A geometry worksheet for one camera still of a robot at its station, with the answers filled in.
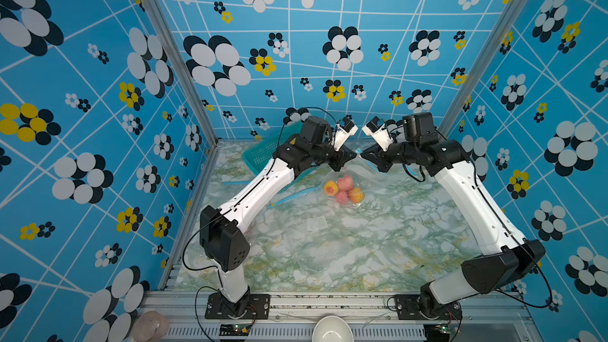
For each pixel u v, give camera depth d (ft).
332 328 2.22
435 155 1.61
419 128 1.76
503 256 1.28
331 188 3.01
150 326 2.29
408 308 2.40
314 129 1.86
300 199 3.26
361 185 3.26
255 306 2.41
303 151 1.90
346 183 3.05
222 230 1.43
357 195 2.99
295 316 2.37
